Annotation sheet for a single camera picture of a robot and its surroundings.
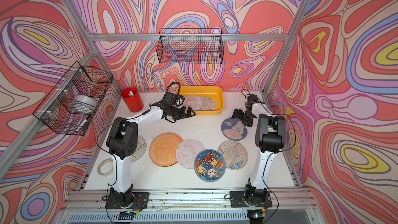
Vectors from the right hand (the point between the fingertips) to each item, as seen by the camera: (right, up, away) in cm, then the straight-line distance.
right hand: (238, 123), depth 100 cm
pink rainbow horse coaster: (-30, +15, +11) cm, 35 cm away
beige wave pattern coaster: (-5, -16, -12) cm, 21 cm away
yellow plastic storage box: (-38, +21, -14) cm, 46 cm away
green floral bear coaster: (-16, +12, +11) cm, 23 cm away
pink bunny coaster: (-21, +14, +11) cm, 27 cm away
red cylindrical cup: (-71, +16, +2) cm, 72 cm away
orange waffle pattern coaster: (-48, -14, -10) cm, 51 cm away
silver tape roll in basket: (-79, +12, -30) cm, 86 cm away
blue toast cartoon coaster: (-20, -21, -16) cm, 33 cm away
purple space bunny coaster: (-4, -4, -2) cm, 6 cm away
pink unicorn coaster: (-33, -15, -12) cm, 39 cm away
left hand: (-30, +6, -5) cm, 31 cm away
